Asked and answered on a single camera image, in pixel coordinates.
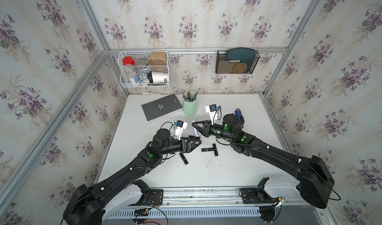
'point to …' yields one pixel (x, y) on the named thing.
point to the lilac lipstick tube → (195, 131)
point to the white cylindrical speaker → (158, 77)
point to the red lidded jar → (128, 60)
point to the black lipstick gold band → (184, 159)
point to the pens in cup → (189, 98)
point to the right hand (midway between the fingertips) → (194, 124)
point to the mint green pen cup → (190, 103)
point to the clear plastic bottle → (131, 73)
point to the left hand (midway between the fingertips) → (200, 146)
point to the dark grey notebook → (160, 107)
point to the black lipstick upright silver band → (215, 150)
